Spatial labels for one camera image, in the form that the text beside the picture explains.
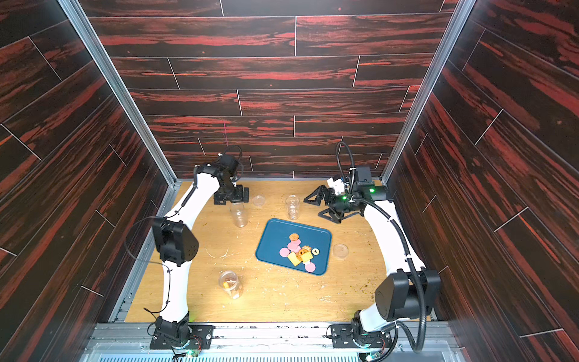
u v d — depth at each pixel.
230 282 0.78
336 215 0.69
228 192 0.79
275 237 0.99
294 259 0.91
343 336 0.73
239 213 0.96
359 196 0.56
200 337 0.74
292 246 0.94
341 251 0.95
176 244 0.57
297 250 0.93
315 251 0.93
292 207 1.01
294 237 0.97
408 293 0.41
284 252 0.94
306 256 0.91
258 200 1.11
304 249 0.93
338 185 0.72
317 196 0.68
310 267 0.89
